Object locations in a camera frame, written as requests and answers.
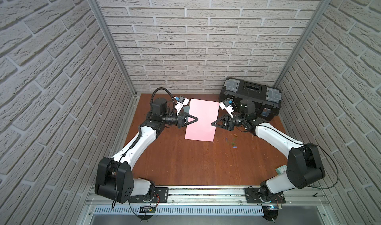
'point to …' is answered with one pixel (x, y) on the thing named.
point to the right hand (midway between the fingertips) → (214, 124)
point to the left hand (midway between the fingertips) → (198, 119)
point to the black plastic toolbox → (267, 100)
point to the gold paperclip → (235, 135)
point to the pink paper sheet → (206, 112)
